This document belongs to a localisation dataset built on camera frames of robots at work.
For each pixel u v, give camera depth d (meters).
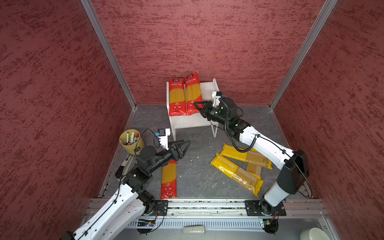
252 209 0.74
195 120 0.71
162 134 0.60
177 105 0.72
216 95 0.70
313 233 0.62
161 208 0.74
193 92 0.77
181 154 0.60
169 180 0.81
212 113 0.65
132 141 0.89
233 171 0.84
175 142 0.62
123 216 0.55
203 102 0.69
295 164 0.43
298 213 0.73
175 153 0.59
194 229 0.65
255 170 0.85
